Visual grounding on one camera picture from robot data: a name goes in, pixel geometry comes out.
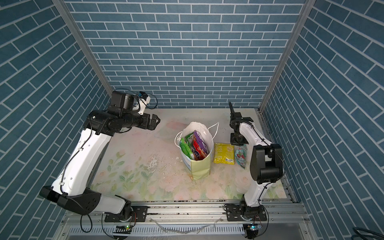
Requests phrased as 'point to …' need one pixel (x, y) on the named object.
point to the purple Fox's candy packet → (200, 141)
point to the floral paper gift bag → (197, 169)
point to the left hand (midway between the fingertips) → (156, 118)
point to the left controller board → (121, 229)
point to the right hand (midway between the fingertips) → (240, 144)
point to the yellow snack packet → (224, 153)
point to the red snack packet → (198, 153)
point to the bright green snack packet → (186, 143)
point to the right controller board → (252, 230)
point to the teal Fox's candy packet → (241, 155)
